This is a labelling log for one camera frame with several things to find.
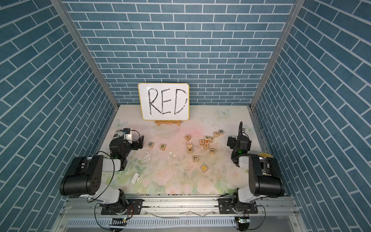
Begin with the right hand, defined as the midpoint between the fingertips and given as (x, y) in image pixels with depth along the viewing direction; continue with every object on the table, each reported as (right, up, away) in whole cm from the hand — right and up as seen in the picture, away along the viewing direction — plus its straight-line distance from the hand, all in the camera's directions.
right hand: (240, 138), depth 95 cm
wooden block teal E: (-60, -5, 0) cm, 60 cm away
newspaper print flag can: (-83, +2, +4) cm, 83 cm away
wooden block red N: (-23, -2, +1) cm, 23 cm away
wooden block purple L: (-30, -12, -6) cm, 33 cm away
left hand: (-67, +2, -2) cm, 67 cm away
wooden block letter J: (-34, -5, +1) cm, 34 cm away
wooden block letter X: (-35, 0, +4) cm, 35 cm away
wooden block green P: (-22, 0, +4) cm, 22 cm away
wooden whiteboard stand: (-56, +10, +11) cm, 58 cm away
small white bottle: (-64, -20, -14) cm, 69 cm away
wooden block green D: (-51, -6, -1) cm, 52 cm away
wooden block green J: (-19, -1, +4) cm, 19 cm away
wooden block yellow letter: (-25, -16, -10) cm, 32 cm away
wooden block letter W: (-34, -8, -2) cm, 35 cm away
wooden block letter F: (-15, +2, +6) cm, 17 cm away
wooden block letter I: (-23, -5, 0) cm, 24 cm away
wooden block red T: (-25, -2, +1) cm, 26 cm away
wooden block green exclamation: (-19, -8, -2) cm, 21 cm away
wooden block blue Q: (-12, +3, +7) cm, 14 cm away
